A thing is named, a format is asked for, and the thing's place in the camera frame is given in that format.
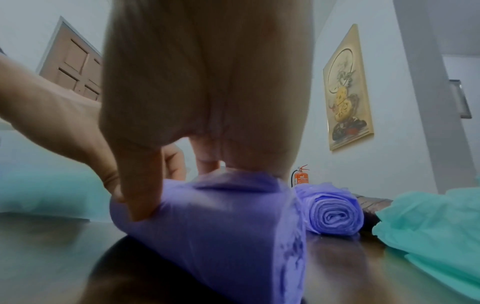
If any person's left hand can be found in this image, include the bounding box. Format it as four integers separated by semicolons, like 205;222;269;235
0;55;187;204

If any person's right hand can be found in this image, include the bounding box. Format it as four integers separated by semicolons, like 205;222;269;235
99;0;315;222

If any purple bag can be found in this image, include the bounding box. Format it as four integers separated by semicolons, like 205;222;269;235
293;182;365;237
109;167;309;304

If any brown wooden door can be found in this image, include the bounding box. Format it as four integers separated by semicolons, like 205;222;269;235
36;16;104;102

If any red fire extinguisher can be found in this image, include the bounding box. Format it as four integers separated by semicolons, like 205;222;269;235
291;164;311;188

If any gold framed wall picture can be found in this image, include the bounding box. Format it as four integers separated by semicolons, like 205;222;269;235
322;23;376;151

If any dark wall frame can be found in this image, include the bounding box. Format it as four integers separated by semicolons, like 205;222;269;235
448;79;473;120

